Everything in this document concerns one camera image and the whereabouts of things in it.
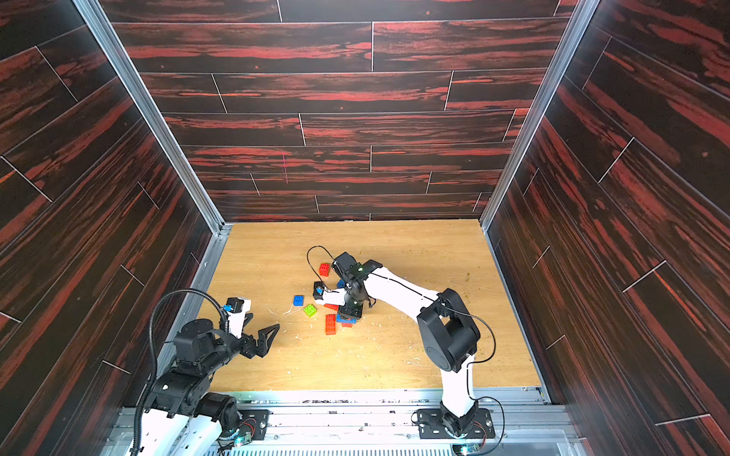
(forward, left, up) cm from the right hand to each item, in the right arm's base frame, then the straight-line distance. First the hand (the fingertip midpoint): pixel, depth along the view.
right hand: (352, 304), depth 91 cm
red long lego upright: (-5, +7, -4) cm, 10 cm away
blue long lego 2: (-6, +3, +2) cm, 7 cm away
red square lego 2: (-5, +2, -4) cm, 7 cm away
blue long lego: (+11, +5, -4) cm, 13 cm away
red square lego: (+17, +12, -5) cm, 22 cm away
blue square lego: (+3, +19, -3) cm, 20 cm away
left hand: (-12, +22, +11) cm, 28 cm away
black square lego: (+10, +13, -4) cm, 17 cm away
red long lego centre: (-7, +5, +11) cm, 14 cm away
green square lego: (-1, +14, -3) cm, 15 cm away
